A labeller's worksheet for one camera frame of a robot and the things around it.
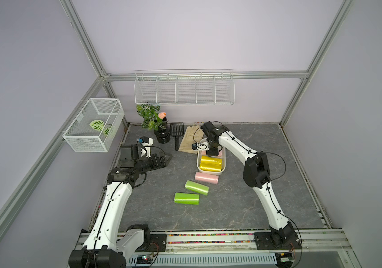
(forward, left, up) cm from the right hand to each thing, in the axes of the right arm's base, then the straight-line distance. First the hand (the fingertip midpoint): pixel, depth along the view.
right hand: (211, 147), depth 101 cm
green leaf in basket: (-5, +56, +25) cm, 61 cm away
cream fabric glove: (+16, +11, -7) cm, 21 cm away
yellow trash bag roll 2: (-11, 0, -2) cm, 12 cm away
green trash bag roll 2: (-31, +12, -3) cm, 33 cm away
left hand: (-19, +23, +17) cm, 35 cm away
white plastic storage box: (-17, +1, -1) cm, 17 cm away
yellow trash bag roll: (-6, +2, -2) cm, 7 cm away
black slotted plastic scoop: (+20, +23, -6) cm, 31 cm away
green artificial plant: (+6, +34, +17) cm, 38 cm away
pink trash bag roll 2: (-7, +5, +3) cm, 9 cm away
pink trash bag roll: (-20, +3, -1) cm, 20 cm away
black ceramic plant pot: (+9, +30, +2) cm, 32 cm away
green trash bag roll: (-25, +9, -2) cm, 27 cm away
